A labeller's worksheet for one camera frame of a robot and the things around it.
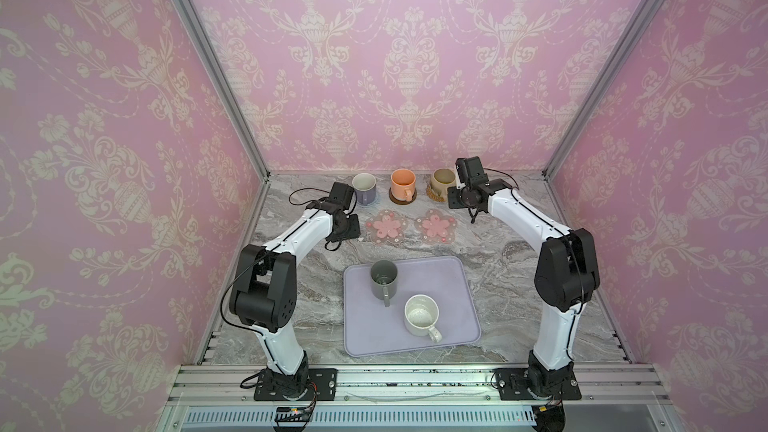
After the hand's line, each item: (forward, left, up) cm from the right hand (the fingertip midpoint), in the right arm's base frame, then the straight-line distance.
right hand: (458, 195), depth 96 cm
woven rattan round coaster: (+11, +5, -12) cm, 17 cm away
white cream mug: (-33, +14, -14) cm, 39 cm away
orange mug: (+11, +17, -5) cm, 20 cm away
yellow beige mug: (+14, +2, -7) cm, 15 cm away
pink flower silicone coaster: (-2, +6, -15) cm, 16 cm away
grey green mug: (-22, +25, -12) cm, 35 cm away
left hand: (-9, +34, -5) cm, 36 cm away
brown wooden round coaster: (+8, +18, -12) cm, 23 cm away
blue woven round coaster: (+9, +27, -14) cm, 32 cm away
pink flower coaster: (-2, +23, -14) cm, 27 cm away
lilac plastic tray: (-36, +29, -14) cm, 48 cm away
